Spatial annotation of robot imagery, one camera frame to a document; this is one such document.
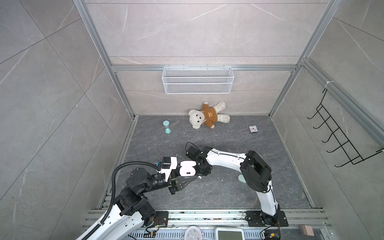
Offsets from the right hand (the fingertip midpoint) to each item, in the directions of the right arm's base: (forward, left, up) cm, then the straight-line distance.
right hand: (197, 173), depth 90 cm
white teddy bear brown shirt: (+42, -10, +8) cm, 44 cm away
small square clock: (+34, -44, +1) cm, 55 cm away
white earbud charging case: (-12, +4, +35) cm, 38 cm away
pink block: (-30, -51, +3) cm, 59 cm away
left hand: (-13, +1, +35) cm, 37 cm away
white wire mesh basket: (+54, -2, +31) cm, 62 cm away
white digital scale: (-30, -14, +5) cm, 34 cm away
